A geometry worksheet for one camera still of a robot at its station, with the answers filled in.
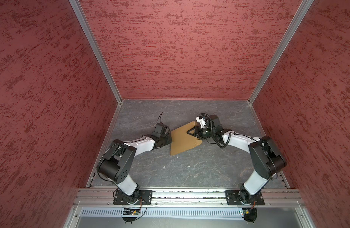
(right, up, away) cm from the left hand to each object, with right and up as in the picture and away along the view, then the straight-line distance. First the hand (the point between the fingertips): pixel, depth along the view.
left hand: (171, 141), depth 94 cm
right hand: (+11, +5, -6) cm, 14 cm away
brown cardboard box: (+7, +1, -4) cm, 8 cm away
